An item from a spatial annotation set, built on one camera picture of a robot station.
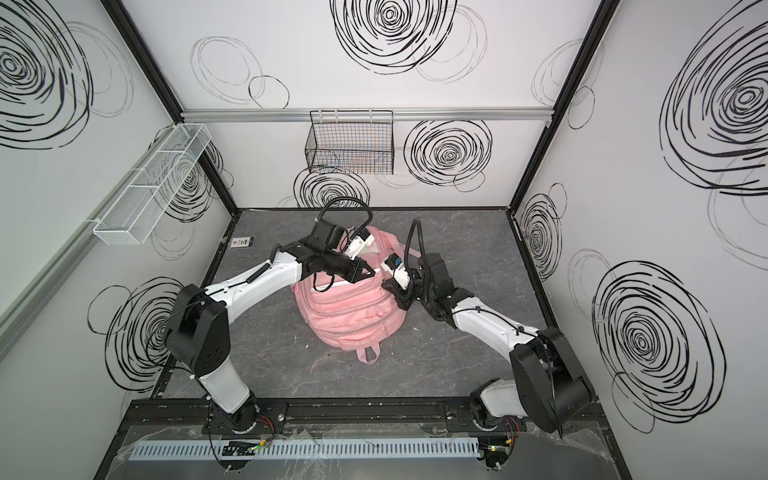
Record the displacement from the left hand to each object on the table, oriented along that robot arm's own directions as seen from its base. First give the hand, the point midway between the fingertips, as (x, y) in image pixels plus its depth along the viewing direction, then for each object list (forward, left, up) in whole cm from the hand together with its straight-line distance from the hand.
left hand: (374, 270), depth 84 cm
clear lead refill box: (+19, +51, -14) cm, 56 cm away
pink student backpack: (-12, +4, -5) cm, 14 cm away
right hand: (-4, -3, -1) cm, 5 cm away
